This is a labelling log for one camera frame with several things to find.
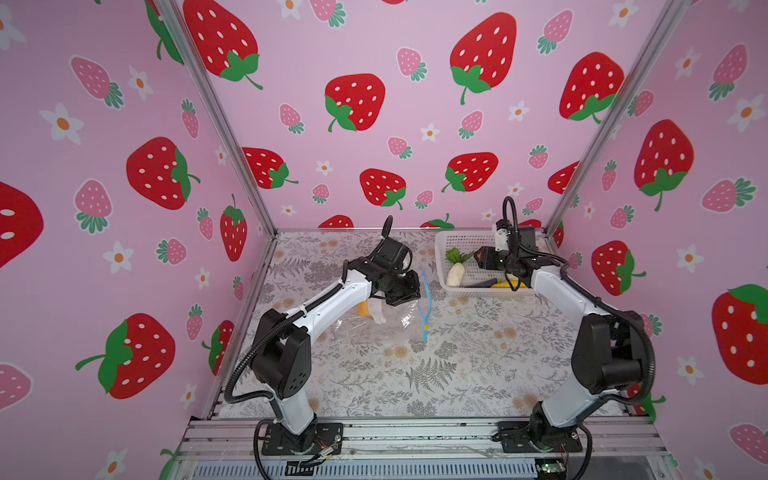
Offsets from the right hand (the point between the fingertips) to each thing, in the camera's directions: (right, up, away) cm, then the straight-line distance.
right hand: (482, 252), depth 92 cm
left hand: (-19, -12, -10) cm, 24 cm away
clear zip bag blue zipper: (-24, -20, -9) cm, 33 cm away
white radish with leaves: (-6, -7, +11) cm, 14 cm away
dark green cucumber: (+3, -11, +8) cm, 14 cm away
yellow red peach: (-37, -18, -2) cm, 41 cm away
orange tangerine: (-2, -1, -5) cm, 5 cm away
